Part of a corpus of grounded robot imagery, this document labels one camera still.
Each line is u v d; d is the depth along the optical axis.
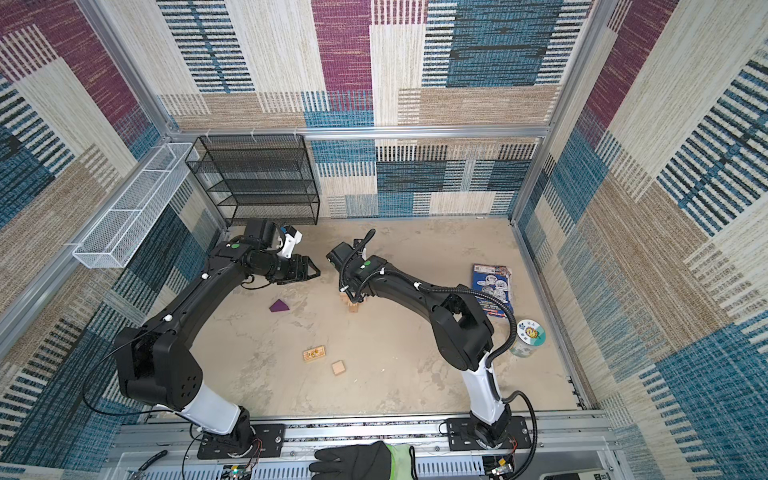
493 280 0.99
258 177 1.09
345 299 0.96
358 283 0.64
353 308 0.96
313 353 0.87
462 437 0.73
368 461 0.70
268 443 0.73
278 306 0.96
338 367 0.83
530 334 0.81
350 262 0.69
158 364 0.43
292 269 0.74
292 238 0.78
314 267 0.80
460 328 0.50
